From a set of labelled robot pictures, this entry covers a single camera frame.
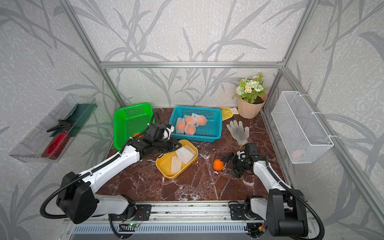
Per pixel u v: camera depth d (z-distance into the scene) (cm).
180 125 102
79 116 67
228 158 77
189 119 105
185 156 77
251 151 70
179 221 72
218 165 85
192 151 90
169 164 89
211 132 105
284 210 41
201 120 105
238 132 105
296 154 71
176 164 87
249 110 107
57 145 58
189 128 99
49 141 65
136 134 101
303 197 41
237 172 76
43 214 39
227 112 116
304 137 61
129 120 112
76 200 40
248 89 88
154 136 62
